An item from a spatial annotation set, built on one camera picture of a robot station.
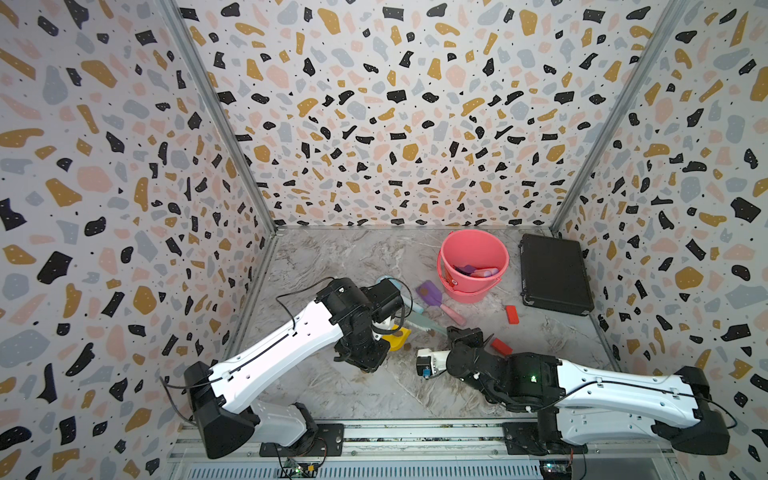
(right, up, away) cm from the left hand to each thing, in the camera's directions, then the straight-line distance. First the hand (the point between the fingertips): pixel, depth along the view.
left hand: (376, 368), depth 66 cm
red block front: (+36, -3, +23) cm, 43 cm away
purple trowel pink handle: (+31, +20, +32) cm, 48 cm away
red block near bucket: (+42, +6, +31) cm, 52 cm away
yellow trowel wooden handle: (+4, +3, +10) cm, 11 cm away
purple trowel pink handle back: (+15, +12, +36) cm, 41 cm away
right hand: (+18, +9, +3) cm, 20 cm away
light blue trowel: (+7, +9, +34) cm, 36 cm away
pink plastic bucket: (+32, +22, +46) cm, 60 cm away
